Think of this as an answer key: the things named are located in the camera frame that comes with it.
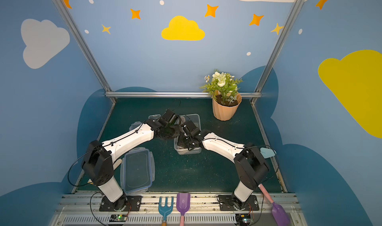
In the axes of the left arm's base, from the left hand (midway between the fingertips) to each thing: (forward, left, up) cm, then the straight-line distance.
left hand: (182, 132), depth 86 cm
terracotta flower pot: (+20, -28, -4) cm, 35 cm away
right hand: (-4, +1, -4) cm, 6 cm away
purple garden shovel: (-35, -2, -13) cm, 37 cm away
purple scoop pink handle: (-37, -50, -12) cm, 63 cm away
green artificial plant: (+27, -25, +15) cm, 40 cm away
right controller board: (-40, -32, -15) cm, 53 cm away
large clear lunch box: (+8, -8, +3) cm, 12 cm away
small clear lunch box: (+24, +23, -17) cm, 37 cm away
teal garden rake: (-37, +6, -13) cm, 40 cm away
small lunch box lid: (+13, +36, -14) cm, 41 cm away
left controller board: (-41, +29, -15) cm, 52 cm away
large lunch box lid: (-18, +26, -15) cm, 35 cm away
